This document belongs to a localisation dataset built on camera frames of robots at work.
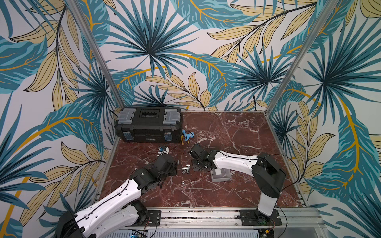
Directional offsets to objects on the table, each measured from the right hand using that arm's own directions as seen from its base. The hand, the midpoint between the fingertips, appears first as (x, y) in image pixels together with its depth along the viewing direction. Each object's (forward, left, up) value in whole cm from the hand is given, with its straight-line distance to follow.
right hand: (195, 164), depth 89 cm
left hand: (-5, +12, +10) cm, 17 cm away
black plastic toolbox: (+21, +28, +13) cm, 37 cm away
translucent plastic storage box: (-6, -14, -3) cm, 16 cm away
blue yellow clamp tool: (+22, +5, 0) cm, 22 cm away
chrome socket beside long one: (0, +5, -1) cm, 5 cm away
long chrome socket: (-2, +6, -1) cm, 7 cm away
